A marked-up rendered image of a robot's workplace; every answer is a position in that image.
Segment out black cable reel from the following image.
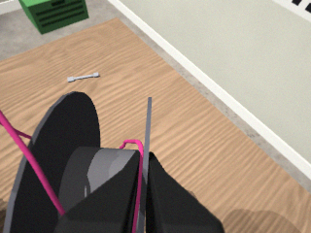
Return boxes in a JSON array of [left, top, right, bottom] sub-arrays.
[[2, 91, 152, 233]]

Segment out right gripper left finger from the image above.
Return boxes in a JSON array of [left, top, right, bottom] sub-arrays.
[[53, 151, 140, 233]]

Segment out thin magenta cable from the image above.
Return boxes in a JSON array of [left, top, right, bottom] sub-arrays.
[[0, 110, 144, 233]]

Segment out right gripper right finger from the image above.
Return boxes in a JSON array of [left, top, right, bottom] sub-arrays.
[[146, 151, 225, 233]]

